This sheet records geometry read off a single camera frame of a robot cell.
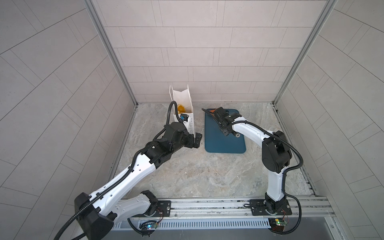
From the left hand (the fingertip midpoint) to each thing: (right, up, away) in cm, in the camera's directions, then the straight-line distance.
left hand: (198, 132), depth 71 cm
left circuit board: (-22, -40, -7) cm, 46 cm away
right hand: (+19, 0, +23) cm, 30 cm away
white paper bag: (-9, +19, +19) cm, 28 cm away
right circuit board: (+37, -42, -3) cm, 56 cm away
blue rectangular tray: (+11, -8, +23) cm, 27 cm away
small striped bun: (-11, +12, +25) cm, 30 cm away
